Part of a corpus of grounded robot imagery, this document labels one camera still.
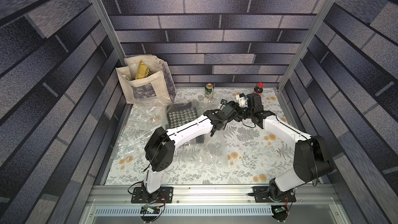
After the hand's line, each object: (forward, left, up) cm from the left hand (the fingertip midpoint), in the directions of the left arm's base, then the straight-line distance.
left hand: (219, 118), depth 86 cm
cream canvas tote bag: (+22, +39, +2) cm, 45 cm away
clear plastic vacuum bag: (+6, +52, -12) cm, 54 cm away
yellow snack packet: (+30, +49, +9) cm, 58 cm away
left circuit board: (-42, +36, -16) cm, 57 cm away
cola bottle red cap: (+42, -38, -14) cm, 59 cm away
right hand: (+4, -2, +3) cm, 5 cm away
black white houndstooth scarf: (+5, +24, -5) cm, 25 cm away
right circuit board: (-42, -28, -18) cm, 54 cm away
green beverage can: (+27, +5, -5) cm, 28 cm away
